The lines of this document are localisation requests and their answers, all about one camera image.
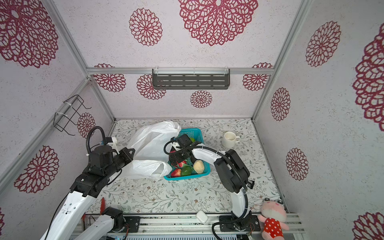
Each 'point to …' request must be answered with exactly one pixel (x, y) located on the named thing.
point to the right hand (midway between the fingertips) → (176, 154)
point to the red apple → (176, 173)
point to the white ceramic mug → (229, 139)
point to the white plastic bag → (150, 160)
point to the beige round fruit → (199, 166)
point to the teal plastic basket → (195, 135)
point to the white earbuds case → (202, 216)
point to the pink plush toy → (274, 215)
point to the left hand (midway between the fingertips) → (135, 152)
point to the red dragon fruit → (180, 164)
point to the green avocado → (186, 171)
